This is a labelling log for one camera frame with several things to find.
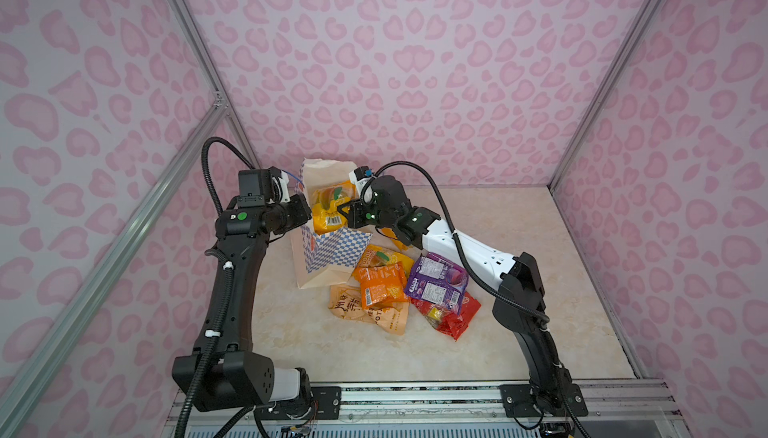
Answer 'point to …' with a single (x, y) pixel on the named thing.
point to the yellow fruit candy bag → (376, 255)
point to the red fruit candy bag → (451, 323)
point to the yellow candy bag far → (390, 234)
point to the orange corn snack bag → (382, 286)
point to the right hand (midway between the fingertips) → (338, 205)
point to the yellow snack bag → (326, 216)
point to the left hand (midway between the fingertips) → (311, 203)
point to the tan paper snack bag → (345, 301)
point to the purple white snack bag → (436, 279)
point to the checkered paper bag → (332, 257)
